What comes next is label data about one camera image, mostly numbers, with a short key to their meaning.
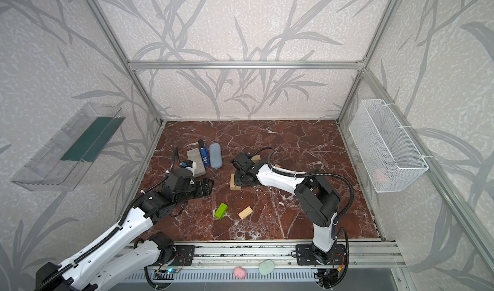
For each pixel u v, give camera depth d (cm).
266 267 69
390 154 61
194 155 101
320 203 47
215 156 101
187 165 69
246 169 69
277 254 75
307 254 74
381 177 73
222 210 84
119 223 47
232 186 89
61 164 63
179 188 59
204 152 100
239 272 68
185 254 74
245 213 84
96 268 42
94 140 64
